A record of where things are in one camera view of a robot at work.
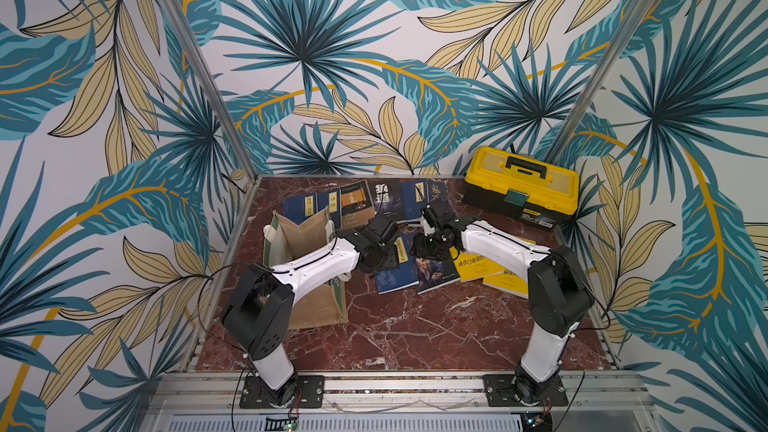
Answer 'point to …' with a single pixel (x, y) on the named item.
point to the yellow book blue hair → (470, 266)
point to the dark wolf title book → (387, 197)
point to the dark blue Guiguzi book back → (436, 191)
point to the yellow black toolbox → (529, 191)
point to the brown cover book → (356, 205)
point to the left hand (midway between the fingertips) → (389, 265)
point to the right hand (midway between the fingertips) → (416, 252)
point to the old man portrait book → (433, 274)
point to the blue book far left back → (299, 208)
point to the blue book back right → (414, 197)
